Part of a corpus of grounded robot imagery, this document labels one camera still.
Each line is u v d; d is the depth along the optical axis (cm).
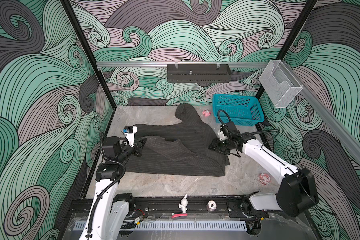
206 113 113
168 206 74
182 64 94
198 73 95
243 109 118
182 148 88
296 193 40
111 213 56
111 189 47
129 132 62
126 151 61
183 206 72
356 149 52
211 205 70
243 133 62
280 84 79
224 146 70
